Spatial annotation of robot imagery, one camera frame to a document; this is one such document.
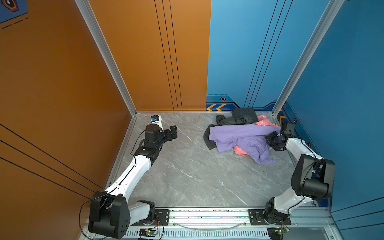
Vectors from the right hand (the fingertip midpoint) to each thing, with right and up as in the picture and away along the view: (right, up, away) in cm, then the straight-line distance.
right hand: (264, 138), depth 94 cm
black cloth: (-12, +15, +14) cm, 24 cm away
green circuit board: (-67, -43, -23) cm, 83 cm away
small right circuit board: (-2, -41, -24) cm, 48 cm away
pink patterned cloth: (0, +12, +3) cm, 12 cm away
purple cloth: (-10, 0, -2) cm, 11 cm away
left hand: (-58, +8, -11) cm, 60 cm away
